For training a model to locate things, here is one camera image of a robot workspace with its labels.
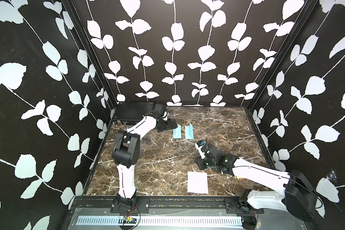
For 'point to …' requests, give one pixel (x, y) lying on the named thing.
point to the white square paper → (197, 182)
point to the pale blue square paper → (177, 132)
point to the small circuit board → (127, 220)
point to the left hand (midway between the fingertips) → (173, 124)
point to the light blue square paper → (189, 132)
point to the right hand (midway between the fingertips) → (195, 158)
